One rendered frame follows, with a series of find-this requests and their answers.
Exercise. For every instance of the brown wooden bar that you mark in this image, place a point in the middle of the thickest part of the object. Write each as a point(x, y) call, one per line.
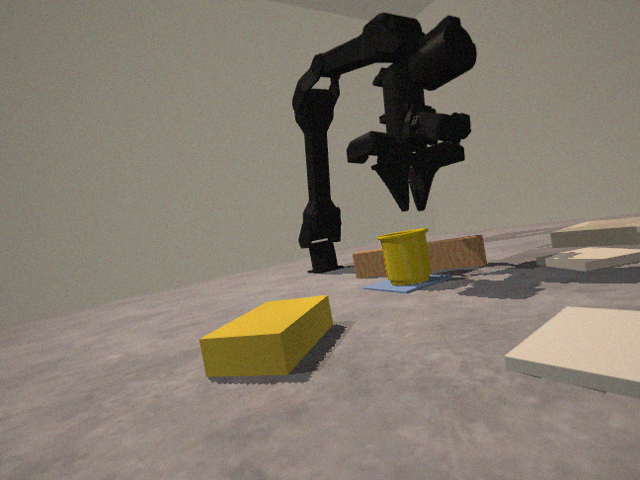
point(446, 254)

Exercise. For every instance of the beige flat slab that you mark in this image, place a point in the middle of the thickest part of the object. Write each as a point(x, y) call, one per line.
point(591, 347)

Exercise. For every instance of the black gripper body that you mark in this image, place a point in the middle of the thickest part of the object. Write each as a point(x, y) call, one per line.
point(390, 144)

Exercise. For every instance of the olive-yellow cup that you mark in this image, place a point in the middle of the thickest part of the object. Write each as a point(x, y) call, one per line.
point(406, 256)

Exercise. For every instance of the yellow rectangular block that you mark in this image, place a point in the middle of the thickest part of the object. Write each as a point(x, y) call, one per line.
point(268, 340)

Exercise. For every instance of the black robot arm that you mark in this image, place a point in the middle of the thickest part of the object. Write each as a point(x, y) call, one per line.
point(419, 62)

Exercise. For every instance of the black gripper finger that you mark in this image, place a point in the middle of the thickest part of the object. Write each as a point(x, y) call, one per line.
point(420, 181)
point(394, 174)

